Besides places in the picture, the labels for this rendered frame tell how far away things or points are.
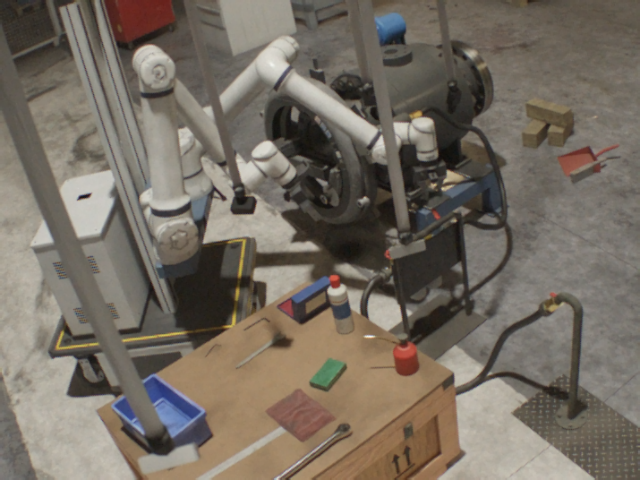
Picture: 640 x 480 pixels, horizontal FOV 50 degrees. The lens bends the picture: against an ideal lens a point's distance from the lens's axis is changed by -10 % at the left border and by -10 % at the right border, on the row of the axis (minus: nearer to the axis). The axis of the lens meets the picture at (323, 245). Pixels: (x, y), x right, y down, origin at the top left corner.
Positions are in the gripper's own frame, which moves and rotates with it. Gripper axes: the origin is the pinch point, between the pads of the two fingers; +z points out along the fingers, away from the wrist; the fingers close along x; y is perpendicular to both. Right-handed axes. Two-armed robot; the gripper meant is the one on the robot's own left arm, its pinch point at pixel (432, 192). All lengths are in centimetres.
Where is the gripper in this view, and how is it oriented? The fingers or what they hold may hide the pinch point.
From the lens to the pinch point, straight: 312.5
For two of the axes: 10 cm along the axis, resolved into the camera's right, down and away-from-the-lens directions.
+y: 1.6, 5.2, -8.4
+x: 9.7, -2.5, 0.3
